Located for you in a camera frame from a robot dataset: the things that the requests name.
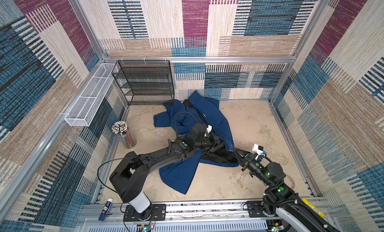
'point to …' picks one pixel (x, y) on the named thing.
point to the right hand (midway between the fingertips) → (232, 151)
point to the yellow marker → (315, 209)
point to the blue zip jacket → (182, 116)
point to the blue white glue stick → (108, 203)
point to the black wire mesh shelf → (145, 82)
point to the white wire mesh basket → (82, 112)
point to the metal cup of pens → (121, 129)
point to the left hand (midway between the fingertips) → (227, 141)
